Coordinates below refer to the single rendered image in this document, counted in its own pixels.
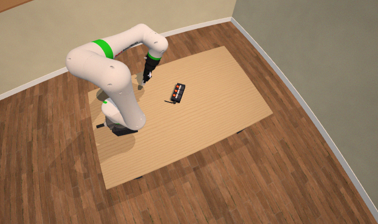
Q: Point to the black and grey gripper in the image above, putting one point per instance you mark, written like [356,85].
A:
[147,73]

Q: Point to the black power strip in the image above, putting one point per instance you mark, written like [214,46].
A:
[178,92]

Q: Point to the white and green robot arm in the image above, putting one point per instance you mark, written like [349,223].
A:
[95,63]

